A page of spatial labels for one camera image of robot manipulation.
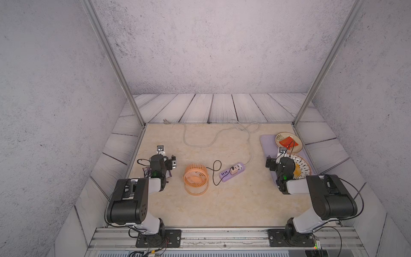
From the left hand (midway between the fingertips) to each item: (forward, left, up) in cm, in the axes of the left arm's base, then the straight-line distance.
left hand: (166, 155), depth 95 cm
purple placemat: (+9, -67, -9) cm, 68 cm away
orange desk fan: (-15, -18, 0) cm, 24 cm away
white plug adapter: (-10, -40, 0) cm, 41 cm away
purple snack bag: (-16, +4, +11) cm, 20 cm away
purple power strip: (-14, -34, +1) cm, 37 cm away
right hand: (-2, -66, +1) cm, 66 cm away
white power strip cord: (+33, -47, -7) cm, 58 cm away
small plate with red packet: (+14, -80, -5) cm, 81 cm away
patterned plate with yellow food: (-6, -80, -6) cm, 81 cm away
